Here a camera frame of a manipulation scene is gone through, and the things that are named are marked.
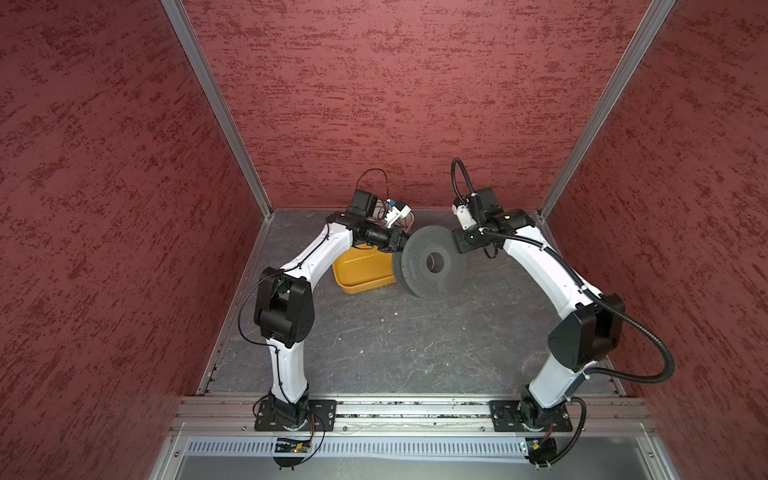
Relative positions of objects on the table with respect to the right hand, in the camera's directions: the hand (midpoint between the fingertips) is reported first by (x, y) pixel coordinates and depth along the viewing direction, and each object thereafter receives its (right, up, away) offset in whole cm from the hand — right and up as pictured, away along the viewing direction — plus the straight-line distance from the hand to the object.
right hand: (462, 243), depth 85 cm
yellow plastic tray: (-31, -9, +19) cm, 38 cm away
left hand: (-14, -2, -4) cm, 15 cm away
